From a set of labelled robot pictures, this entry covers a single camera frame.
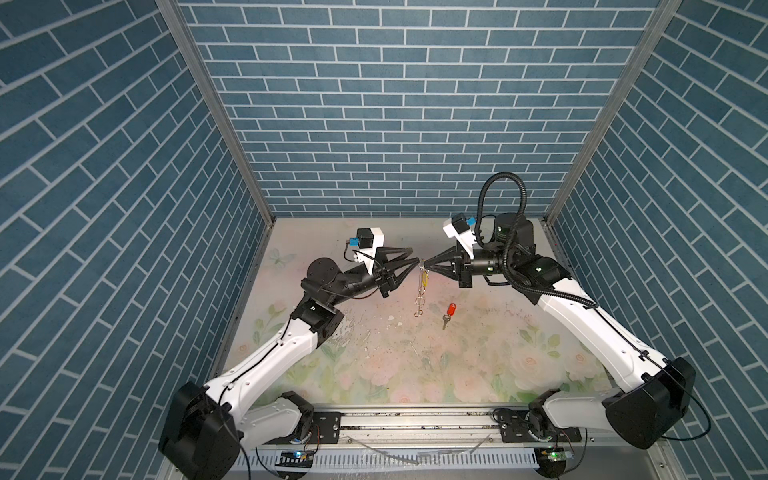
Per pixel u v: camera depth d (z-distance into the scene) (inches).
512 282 21.2
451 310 37.7
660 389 15.2
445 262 24.5
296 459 28.4
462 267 23.4
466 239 23.2
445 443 28.8
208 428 15.0
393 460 27.8
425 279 25.8
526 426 28.9
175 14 27.4
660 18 28.0
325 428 29.0
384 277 23.0
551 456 28.2
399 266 23.2
